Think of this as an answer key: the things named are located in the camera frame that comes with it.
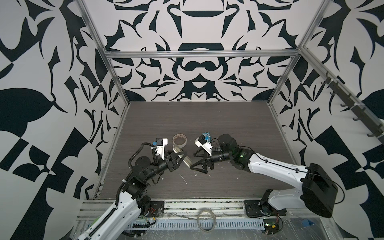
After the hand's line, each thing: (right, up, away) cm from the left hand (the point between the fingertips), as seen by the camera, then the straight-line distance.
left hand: (185, 150), depth 68 cm
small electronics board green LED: (+40, -36, +3) cm, 54 cm away
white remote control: (0, -4, 0) cm, 4 cm away
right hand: (+4, -5, +3) cm, 7 cm away
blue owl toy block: (+12, +3, +31) cm, 34 cm away
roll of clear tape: (-5, 0, +31) cm, 31 cm away
